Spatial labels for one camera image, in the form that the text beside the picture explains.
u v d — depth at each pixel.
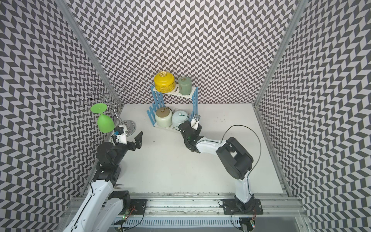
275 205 0.76
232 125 0.50
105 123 0.78
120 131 0.62
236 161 0.50
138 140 0.69
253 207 0.68
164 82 0.84
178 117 0.95
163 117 0.96
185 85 0.83
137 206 0.72
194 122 0.80
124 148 0.68
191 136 0.73
